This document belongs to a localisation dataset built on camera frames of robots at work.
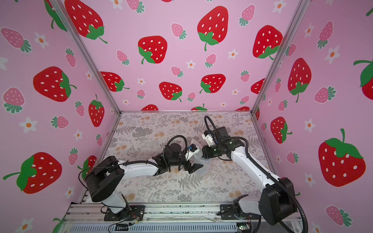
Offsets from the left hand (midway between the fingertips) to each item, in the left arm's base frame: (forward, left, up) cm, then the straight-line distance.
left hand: (200, 158), depth 81 cm
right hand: (0, +1, +3) cm, 3 cm away
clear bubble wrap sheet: (-3, +2, +7) cm, 8 cm away
